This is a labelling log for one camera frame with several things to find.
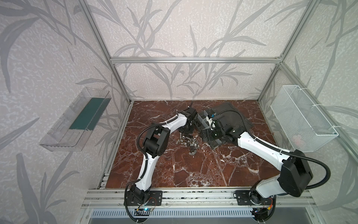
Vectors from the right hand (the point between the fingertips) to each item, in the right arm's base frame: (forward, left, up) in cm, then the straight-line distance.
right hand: (206, 128), depth 85 cm
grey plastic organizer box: (+24, -26, -18) cm, 40 cm away
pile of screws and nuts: (-3, +8, -14) cm, 16 cm away
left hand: (+8, +10, -13) cm, 18 cm away
